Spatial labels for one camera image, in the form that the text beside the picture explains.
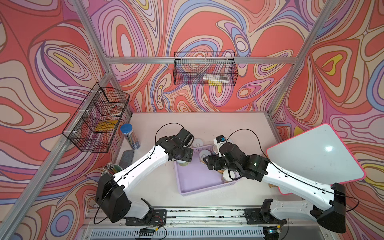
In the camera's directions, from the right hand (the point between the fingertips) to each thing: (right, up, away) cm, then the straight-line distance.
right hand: (212, 162), depth 73 cm
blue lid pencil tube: (-48, +16, +13) cm, 52 cm away
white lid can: (-3, 0, +18) cm, 18 cm away
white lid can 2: (-15, -2, +5) cm, 16 cm away
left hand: (-13, +2, +6) cm, 15 cm away
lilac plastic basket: (-7, -12, +14) cm, 20 cm away
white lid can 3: (-6, +7, +23) cm, 25 cm away
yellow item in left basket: (-51, +18, -2) cm, 54 cm away
